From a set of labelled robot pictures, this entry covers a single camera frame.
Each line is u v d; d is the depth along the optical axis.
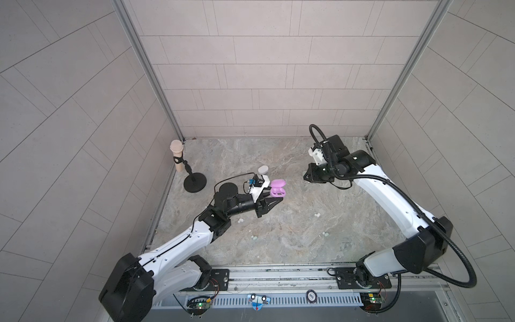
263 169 1.01
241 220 0.85
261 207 0.61
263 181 0.59
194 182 0.96
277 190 0.67
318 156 0.69
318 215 0.87
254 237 0.80
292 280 0.73
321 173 0.64
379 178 0.47
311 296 0.68
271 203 0.65
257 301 0.66
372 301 0.68
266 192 0.67
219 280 0.71
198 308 0.65
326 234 0.81
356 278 0.71
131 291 0.38
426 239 0.39
